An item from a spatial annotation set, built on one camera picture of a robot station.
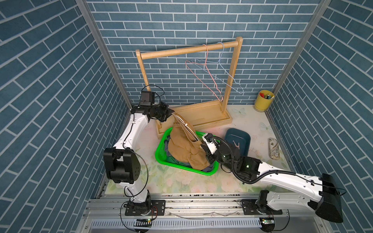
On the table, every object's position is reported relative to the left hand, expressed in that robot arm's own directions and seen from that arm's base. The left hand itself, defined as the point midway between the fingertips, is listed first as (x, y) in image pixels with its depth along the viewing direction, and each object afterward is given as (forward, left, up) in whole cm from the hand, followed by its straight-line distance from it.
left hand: (179, 109), depth 83 cm
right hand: (-21, -14, -4) cm, 26 cm away
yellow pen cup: (+24, -63, -12) cm, 68 cm away
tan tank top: (-16, -4, -14) cm, 22 cm away
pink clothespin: (-10, -39, -25) cm, 48 cm away
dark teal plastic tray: (-3, -42, -26) cm, 49 cm away
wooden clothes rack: (+18, -15, -28) cm, 36 cm away
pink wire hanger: (+31, -19, +5) cm, 37 cm away
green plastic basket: (-18, +11, -24) cm, 32 cm away
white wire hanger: (-5, -5, -10) cm, 12 cm away
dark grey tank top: (-27, -18, -20) cm, 38 cm away
